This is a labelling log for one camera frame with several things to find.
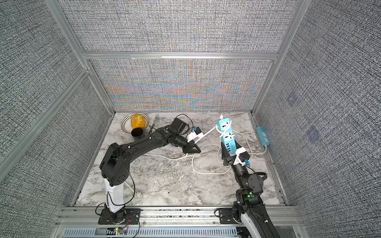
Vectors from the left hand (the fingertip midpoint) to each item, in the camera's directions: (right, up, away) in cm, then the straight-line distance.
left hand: (202, 150), depth 81 cm
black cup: (-42, +9, +17) cm, 46 cm away
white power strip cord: (-9, -4, +2) cm, 10 cm away
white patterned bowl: (-54, +15, +29) cm, 63 cm away
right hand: (+11, +8, -16) cm, 21 cm away
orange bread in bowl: (-44, +17, +26) cm, 53 cm away
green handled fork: (-33, +20, +36) cm, 53 cm away
